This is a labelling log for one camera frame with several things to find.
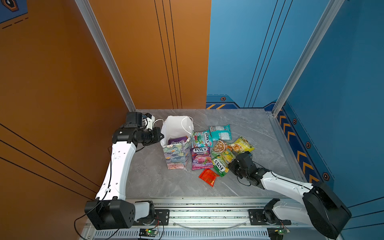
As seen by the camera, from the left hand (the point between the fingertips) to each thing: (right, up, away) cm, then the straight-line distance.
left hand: (163, 134), depth 76 cm
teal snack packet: (+34, -1, +29) cm, 45 cm away
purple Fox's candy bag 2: (+5, -5, +20) cm, 21 cm away
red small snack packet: (+24, -25, +11) cm, 36 cm away
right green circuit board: (+56, -46, -6) cm, 73 cm away
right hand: (+34, -19, +12) cm, 41 cm away
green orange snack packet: (+32, -10, +23) cm, 41 cm away
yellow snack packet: (+46, -8, +21) cm, 51 cm away
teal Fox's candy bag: (+21, -5, +24) cm, 32 cm away
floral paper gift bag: (+7, -11, +2) cm, 13 cm away
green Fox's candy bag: (+32, -17, +15) cm, 39 cm away
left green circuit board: (-7, -47, -5) cm, 48 cm away
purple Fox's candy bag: (+20, -16, +16) cm, 30 cm away
